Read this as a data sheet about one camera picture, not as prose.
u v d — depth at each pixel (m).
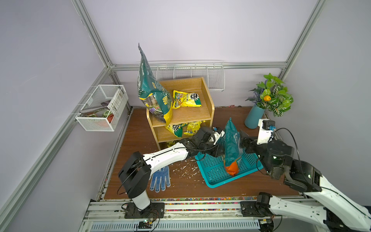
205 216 0.73
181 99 0.77
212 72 0.96
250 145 0.51
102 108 0.74
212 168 0.88
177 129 0.81
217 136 0.70
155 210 0.74
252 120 1.06
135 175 0.44
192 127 0.84
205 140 0.64
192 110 0.76
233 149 0.67
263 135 0.48
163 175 0.85
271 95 0.80
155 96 0.57
